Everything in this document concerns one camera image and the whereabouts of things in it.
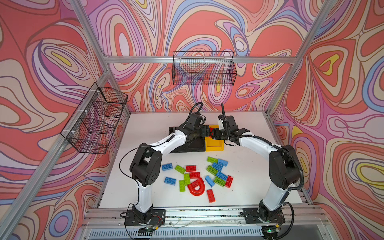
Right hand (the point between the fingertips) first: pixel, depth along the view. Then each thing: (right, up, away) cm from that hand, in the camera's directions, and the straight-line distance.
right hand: (214, 136), depth 93 cm
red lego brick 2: (+7, -25, -11) cm, 28 cm away
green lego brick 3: (-2, -15, 0) cm, 15 cm away
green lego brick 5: (+2, -25, -9) cm, 27 cm away
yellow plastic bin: (-1, -6, +7) cm, 10 cm away
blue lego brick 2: (-27, -25, -9) cm, 38 cm away
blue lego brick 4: (+2, -19, -4) cm, 19 cm away
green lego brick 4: (-2, -20, -5) cm, 21 cm away
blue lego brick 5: (+3, -23, -7) cm, 24 cm away
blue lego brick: (-29, -18, -5) cm, 35 cm away
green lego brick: (-22, -20, -4) cm, 30 cm away
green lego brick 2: (-20, -28, -10) cm, 36 cm away
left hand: (-4, +4, -2) cm, 6 cm away
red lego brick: (-15, -19, -5) cm, 24 cm away
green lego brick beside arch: (-17, -24, -9) cm, 31 cm away
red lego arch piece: (-14, -28, -11) cm, 33 cm away
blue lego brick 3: (+5, -16, -3) cm, 17 cm away
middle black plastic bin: (-10, -7, +11) cm, 17 cm away
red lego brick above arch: (-13, -22, -7) cm, 27 cm away
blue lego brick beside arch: (-4, -25, -9) cm, 27 cm away
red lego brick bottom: (-4, -31, -14) cm, 35 cm away
